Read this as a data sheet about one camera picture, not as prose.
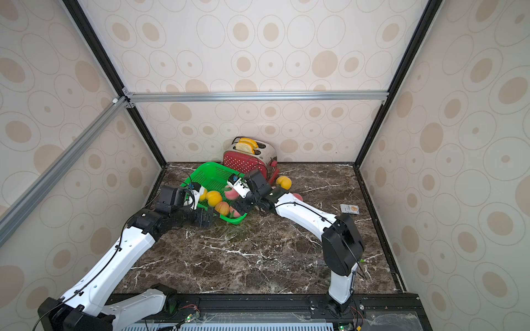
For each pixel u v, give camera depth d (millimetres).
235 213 931
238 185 729
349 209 1000
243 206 744
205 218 676
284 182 1035
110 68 817
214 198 949
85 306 381
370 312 733
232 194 980
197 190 683
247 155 974
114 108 834
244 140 1020
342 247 460
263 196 641
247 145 996
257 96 1311
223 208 921
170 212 566
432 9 676
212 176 1122
